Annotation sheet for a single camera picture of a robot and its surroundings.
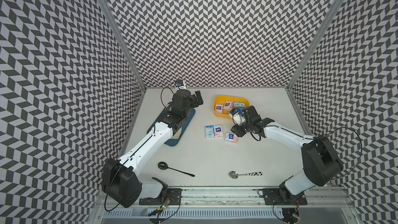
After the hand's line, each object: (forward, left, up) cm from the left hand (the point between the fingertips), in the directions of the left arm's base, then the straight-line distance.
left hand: (192, 94), depth 78 cm
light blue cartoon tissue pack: (-8, -9, -25) cm, 28 cm away
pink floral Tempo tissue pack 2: (+10, -22, -22) cm, 33 cm away
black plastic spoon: (-27, +16, -25) cm, 41 cm away
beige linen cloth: (-10, +10, -25) cm, 28 cm away
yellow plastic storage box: (+16, -17, -23) cm, 33 cm away
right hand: (-8, -24, -21) cm, 33 cm away
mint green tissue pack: (+11, -29, -22) cm, 38 cm away
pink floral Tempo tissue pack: (+10, -15, -25) cm, 31 cm away
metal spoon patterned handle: (-32, -21, -26) cm, 46 cm away
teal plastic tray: (-14, +12, -26) cm, 32 cm away
